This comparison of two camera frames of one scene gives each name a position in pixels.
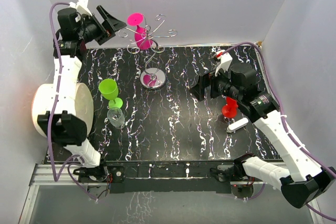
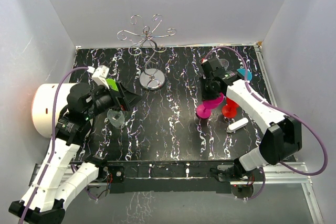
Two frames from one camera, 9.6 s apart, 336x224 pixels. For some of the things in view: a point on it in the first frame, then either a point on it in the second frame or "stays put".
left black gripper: [104, 34] → [124, 99]
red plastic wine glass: [229, 110] stays put
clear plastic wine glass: [116, 116] stays put
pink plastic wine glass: [143, 41] → [203, 110]
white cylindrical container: [43, 99] stays put
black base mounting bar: [195, 176] stays put
